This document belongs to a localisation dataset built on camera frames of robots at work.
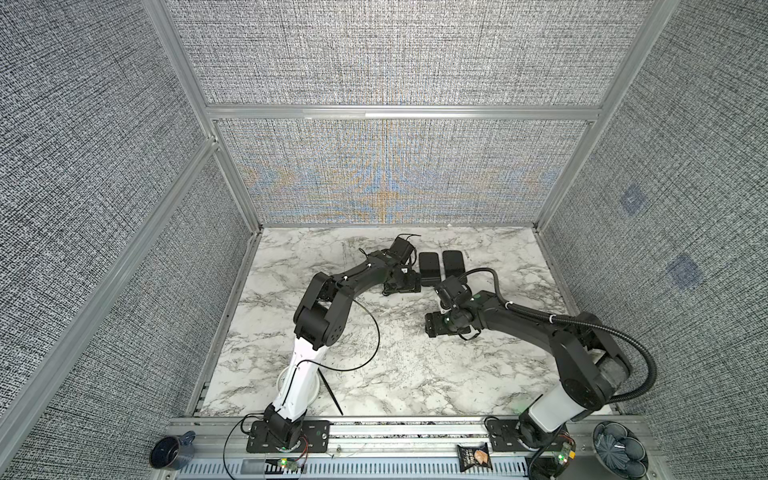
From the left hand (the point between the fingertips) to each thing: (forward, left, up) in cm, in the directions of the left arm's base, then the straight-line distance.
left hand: (412, 289), depth 100 cm
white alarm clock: (-30, +30, +1) cm, 42 cm away
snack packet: (-47, -9, +1) cm, 48 cm away
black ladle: (-30, +26, -2) cm, 40 cm away
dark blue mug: (-43, +62, 0) cm, 75 cm away
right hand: (-14, -6, +1) cm, 15 cm away
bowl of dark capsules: (-48, -43, +1) cm, 65 cm away
